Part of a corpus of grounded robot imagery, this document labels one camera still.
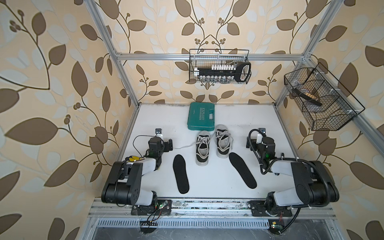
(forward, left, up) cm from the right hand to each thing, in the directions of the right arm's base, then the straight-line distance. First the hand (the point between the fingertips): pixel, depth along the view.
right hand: (256, 137), depth 94 cm
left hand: (+1, +61, +1) cm, 61 cm away
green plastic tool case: (+20, +34, -2) cm, 40 cm away
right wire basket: (0, -27, +28) cm, 39 cm away
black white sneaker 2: (0, +21, -2) cm, 21 cm away
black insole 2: (-14, +13, -7) cm, 20 cm away
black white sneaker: (-6, +34, -1) cm, 35 cm away
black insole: (-16, +49, -5) cm, 51 cm away
